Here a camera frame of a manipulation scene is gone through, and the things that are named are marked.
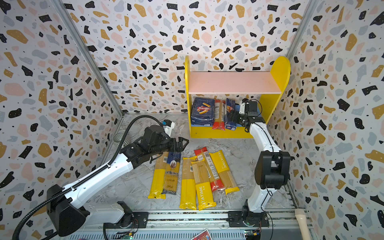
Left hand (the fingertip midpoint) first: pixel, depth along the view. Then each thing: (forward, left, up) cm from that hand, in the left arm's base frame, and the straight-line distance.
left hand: (183, 138), depth 73 cm
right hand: (+22, -28, -3) cm, 35 cm away
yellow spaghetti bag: (-16, +15, -25) cm, 33 cm away
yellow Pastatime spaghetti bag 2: (-4, -22, -25) cm, 33 cm away
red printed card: (-37, -10, -25) cm, 46 cm away
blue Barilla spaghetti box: (+35, -30, -10) cm, 47 cm away
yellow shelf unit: (+18, -9, -17) cm, 26 cm away
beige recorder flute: (-30, -57, -23) cm, 69 cm away
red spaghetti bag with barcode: (-13, -17, -25) cm, 33 cm away
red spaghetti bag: (+19, -21, -10) cm, 30 cm away
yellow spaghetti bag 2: (-16, -2, -25) cm, 30 cm away
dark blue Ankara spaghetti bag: (-7, +8, -25) cm, 27 cm away
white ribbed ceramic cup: (+19, +48, -25) cm, 57 cm away
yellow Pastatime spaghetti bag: (-21, -11, -26) cm, 35 cm away
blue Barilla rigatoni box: (+26, -10, -8) cm, 29 cm away
